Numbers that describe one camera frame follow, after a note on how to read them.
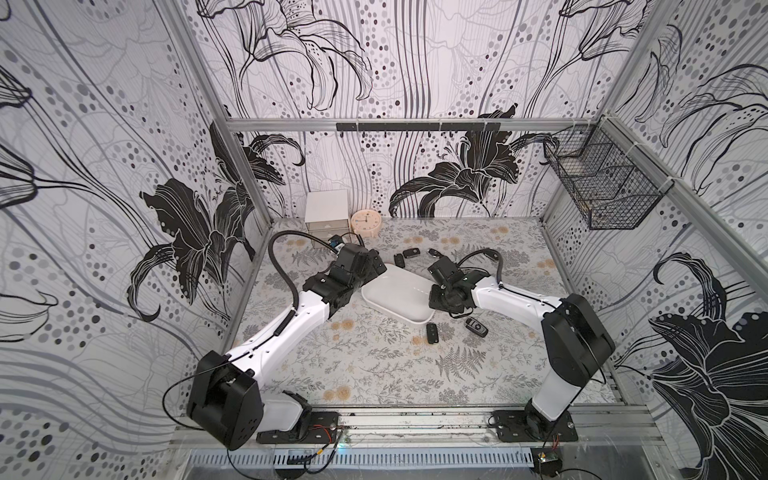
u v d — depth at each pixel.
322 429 0.73
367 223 1.15
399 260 1.05
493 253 1.07
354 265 0.61
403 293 0.95
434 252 1.07
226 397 0.40
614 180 0.88
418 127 0.93
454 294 0.65
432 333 0.88
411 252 1.08
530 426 0.65
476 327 0.88
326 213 1.04
